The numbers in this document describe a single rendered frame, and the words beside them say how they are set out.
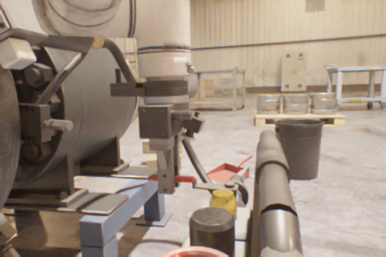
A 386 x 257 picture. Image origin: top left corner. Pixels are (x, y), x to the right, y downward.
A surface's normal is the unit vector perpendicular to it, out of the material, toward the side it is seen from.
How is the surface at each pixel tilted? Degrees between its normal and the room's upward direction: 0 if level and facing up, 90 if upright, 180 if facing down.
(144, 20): 124
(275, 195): 15
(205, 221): 0
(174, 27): 90
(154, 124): 90
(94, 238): 90
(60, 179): 90
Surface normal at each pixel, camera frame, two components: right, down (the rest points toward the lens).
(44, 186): -0.22, 0.15
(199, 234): -0.58, 0.14
